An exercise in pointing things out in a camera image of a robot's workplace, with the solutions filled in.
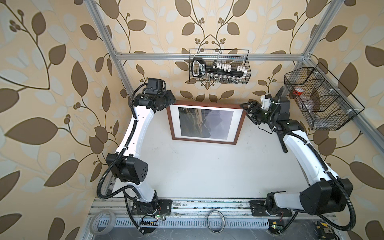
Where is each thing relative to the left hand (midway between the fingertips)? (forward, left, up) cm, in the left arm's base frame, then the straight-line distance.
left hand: (174, 97), depth 78 cm
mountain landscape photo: (-5, -22, -16) cm, 28 cm away
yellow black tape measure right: (-53, -71, -30) cm, 94 cm away
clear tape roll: (-52, +34, -31) cm, 70 cm away
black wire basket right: (-3, -75, +1) cm, 75 cm away
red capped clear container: (+7, -67, 0) cm, 68 cm away
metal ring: (-49, -19, -35) cm, 63 cm away
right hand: (-6, -35, -2) cm, 36 cm away
